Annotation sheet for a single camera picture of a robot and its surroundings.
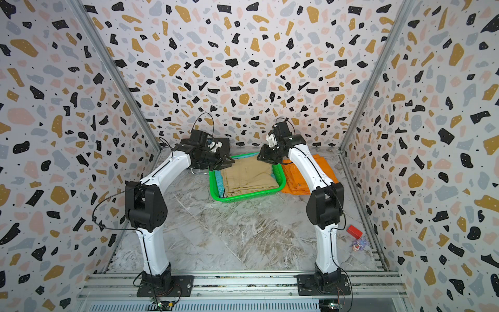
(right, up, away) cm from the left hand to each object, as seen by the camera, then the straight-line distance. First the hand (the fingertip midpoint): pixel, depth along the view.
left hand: (236, 163), depth 89 cm
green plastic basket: (+6, -14, +1) cm, 16 cm away
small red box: (+53, -31, -3) cm, 61 cm away
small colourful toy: (+53, -35, -7) cm, 63 cm away
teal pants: (-10, -8, +10) cm, 16 cm away
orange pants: (+31, -11, +13) cm, 35 cm away
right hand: (+11, +1, +1) cm, 11 cm away
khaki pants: (+5, -6, +11) cm, 13 cm away
